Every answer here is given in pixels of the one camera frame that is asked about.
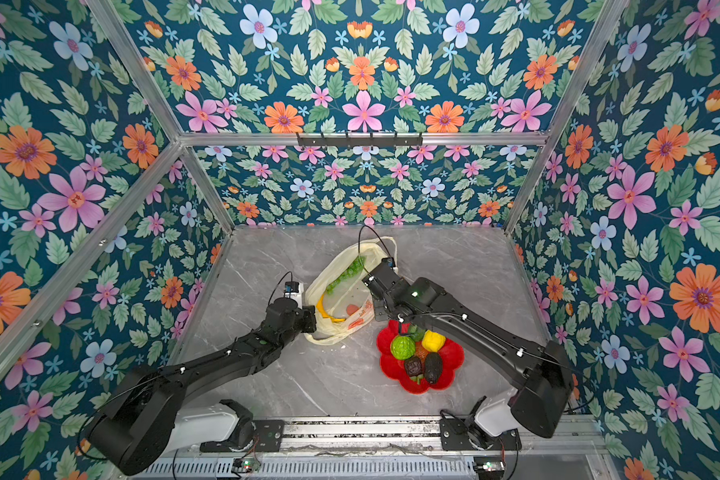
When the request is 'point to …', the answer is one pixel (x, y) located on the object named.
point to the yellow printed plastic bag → (343, 303)
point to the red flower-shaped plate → (451, 356)
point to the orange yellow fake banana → (321, 308)
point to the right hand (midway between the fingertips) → (384, 303)
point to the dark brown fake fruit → (413, 365)
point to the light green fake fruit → (402, 347)
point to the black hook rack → (360, 142)
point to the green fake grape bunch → (352, 272)
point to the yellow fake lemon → (433, 341)
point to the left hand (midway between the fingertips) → (319, 301)
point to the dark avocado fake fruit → (433, 367)
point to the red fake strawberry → (351, 308)
